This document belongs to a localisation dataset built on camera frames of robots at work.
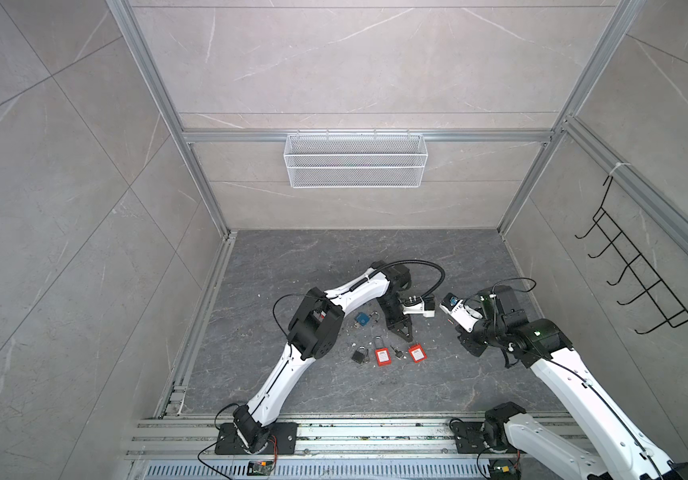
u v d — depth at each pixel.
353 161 1.01
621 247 0.73
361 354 0.88
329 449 0.73
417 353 0.85
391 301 0.80
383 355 0.86
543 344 0.49
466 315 0.66
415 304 0.80
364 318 0.95
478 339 0.66
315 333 0.59
